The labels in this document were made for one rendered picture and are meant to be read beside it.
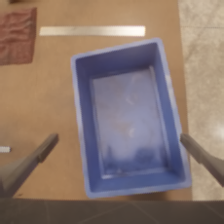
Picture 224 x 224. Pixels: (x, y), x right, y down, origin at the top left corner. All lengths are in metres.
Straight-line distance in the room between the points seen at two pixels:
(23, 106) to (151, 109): 0.38
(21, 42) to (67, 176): 0.44
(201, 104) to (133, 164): 0.64
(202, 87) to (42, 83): 0.81
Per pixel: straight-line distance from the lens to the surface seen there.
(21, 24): 0.66
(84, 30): 0.56
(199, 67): 1.05
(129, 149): 0.43
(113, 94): 0.45
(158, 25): 0.54
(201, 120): 0.98
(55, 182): 0.51
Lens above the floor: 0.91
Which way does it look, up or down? 79 degrees down
